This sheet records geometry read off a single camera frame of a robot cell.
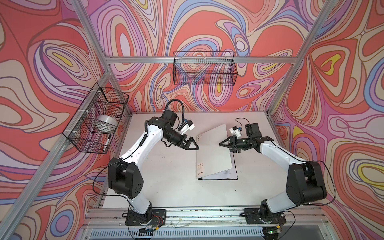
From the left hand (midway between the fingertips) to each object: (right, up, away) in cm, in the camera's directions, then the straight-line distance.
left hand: (193, 145), depth 76 cm
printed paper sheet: (+21, -19, +12) cm, 31 cm away
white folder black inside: (+13, -12, +14) cm, 22 cm away
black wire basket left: (-53, +7, -7) cm, 53 cm away
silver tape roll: (-42, +11, -6) cm, 44 cm away
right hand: (+16, -2, +7) cm, 18 cm away
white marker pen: (-42, +1, -5) cm, 43 cm away
